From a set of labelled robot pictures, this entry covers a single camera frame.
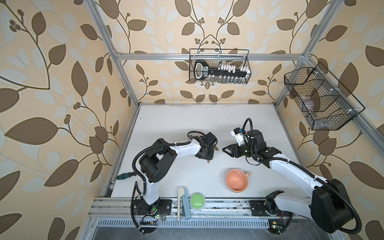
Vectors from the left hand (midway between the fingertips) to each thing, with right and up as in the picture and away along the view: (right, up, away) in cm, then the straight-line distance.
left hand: (211, 155), depth 91 cm
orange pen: (-2, -4, -1) cm, 4 cm away
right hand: (+8, +5, -9) cm, 13 cm away
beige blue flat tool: (-16, -16, -14) cm, 27 cm away
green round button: (-8, -20, -16) cm, 27 cm away
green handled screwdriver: (-49, -9, -9) cm, 50 cm away
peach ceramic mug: (+14, -12, -9) cm, 20 cm away
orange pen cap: (+4, +3, +4) cm, 7 cm away
